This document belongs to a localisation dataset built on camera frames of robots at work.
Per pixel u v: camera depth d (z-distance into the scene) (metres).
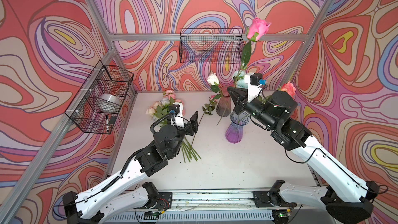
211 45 0.85
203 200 0.75
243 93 0.52
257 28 0.40
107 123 0.72
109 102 0.70
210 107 1.08
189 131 0.58
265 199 0.73
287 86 0.65
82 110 0.67
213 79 0.68
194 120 0.56
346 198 0.38
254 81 0.46
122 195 0.56
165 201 0.72
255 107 0.49
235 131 0.96
